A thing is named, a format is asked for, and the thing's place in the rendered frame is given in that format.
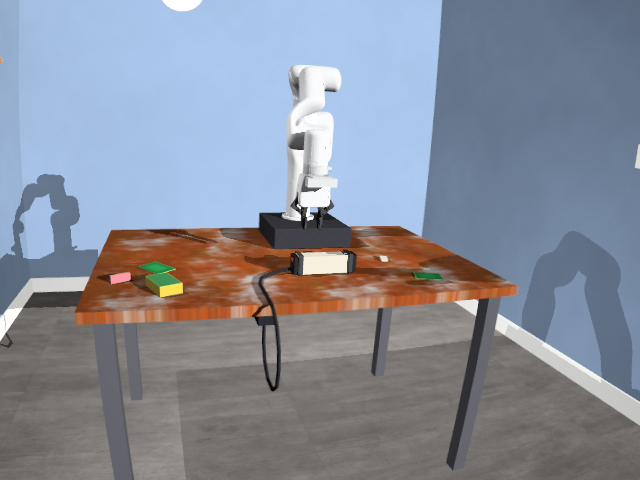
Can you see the small pink block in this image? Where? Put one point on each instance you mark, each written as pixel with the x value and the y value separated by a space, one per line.
pixel 119 277

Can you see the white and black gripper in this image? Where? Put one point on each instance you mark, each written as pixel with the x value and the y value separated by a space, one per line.
pixel 311 197

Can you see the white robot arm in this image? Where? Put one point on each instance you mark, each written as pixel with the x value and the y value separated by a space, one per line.
pixel 307 83

